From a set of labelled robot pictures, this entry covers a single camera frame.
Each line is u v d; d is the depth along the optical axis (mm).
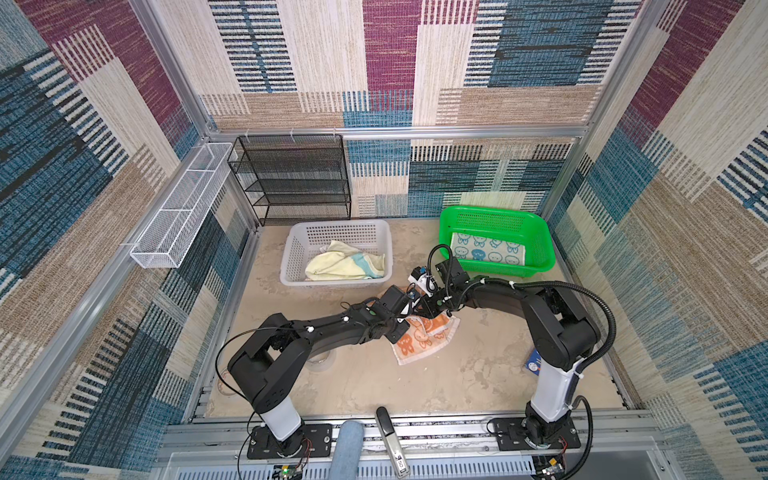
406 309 728
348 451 696
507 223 1152
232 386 472
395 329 782
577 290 484
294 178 1085
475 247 1089
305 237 1079
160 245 700
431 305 834
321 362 819
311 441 728
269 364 455
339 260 992
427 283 856
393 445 696
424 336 893
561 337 499
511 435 730
